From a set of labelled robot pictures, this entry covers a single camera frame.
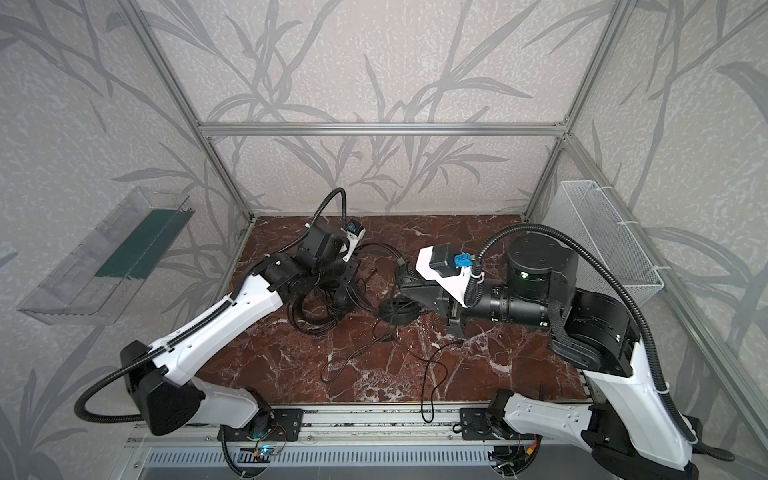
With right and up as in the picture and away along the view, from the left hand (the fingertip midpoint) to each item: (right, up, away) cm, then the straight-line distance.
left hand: (357, 249), depth 77 cm
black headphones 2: (+12, -14, -10) cm, 21 cm away
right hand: (+13, -3, -31) cm, 34 cm away
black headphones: (-16, -20, +18) cm, 31 cm away
